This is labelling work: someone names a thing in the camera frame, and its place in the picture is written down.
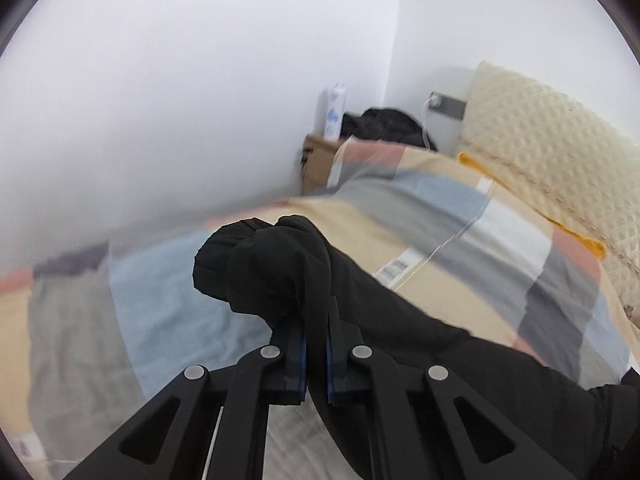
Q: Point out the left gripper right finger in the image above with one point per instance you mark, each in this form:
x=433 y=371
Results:
x=427 y=424

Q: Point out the grey wall socket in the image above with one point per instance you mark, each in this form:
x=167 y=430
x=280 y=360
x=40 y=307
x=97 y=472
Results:
x=447 y=105

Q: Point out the cream quilted headboard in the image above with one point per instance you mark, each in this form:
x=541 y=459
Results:
x=561 y=159

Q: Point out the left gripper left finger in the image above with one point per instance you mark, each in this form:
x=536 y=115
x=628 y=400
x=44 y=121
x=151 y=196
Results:
x=206 y=424

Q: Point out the plaid patchwork duvet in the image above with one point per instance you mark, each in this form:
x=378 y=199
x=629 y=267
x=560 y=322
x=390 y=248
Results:
x=90 y=333

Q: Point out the cardboard box nightstand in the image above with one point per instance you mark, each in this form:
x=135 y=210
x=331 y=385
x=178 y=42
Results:
x=316 y=162

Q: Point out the black puffer jacket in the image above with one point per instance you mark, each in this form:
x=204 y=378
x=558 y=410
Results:
x=288 y=273

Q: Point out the black clothes pile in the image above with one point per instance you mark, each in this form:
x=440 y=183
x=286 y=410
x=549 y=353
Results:
x=388 y=125

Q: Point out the white spray bottle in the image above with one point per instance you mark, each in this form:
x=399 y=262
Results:
x=335 y=109

